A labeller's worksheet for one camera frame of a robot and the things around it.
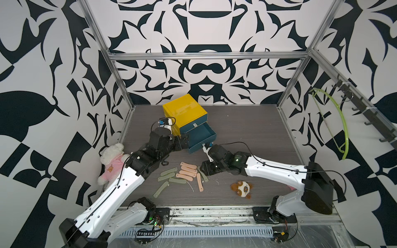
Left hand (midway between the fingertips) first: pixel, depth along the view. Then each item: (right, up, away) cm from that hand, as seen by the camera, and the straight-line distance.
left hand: (179, 133), depth 73 cm
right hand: (+10, -17, +6) cm, 21 cm away
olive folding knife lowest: (-10, -29, +10) cm, 33 cm away
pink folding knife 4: (+10, -29, +10) cm, 32 cm away
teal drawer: (+9, -2, +15) cm, 18 cm away
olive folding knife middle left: (-9, -25, +13) cm, 29 cm away
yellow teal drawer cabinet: (+5, +7, +12) cm, 14 cm away
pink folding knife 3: (+1, -25, +14) cm, 29 cm away
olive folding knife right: (+13, -25, +13) cm, 31 cm away
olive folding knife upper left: (-7, -22, +16) cm, 28 cm away
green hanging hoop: (+72, -6, -6) cm, 72 cm away
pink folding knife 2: (+3, -23, +15) cm, 28 cm away
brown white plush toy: (+31, -28, +7) cm, 43 cm away
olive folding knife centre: (-3, -27, +13) cm, 30 cm away
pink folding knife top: (+3, -19, +17) cm, 26 cm away
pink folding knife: (+4, -22, +17) cm, 28 cm away
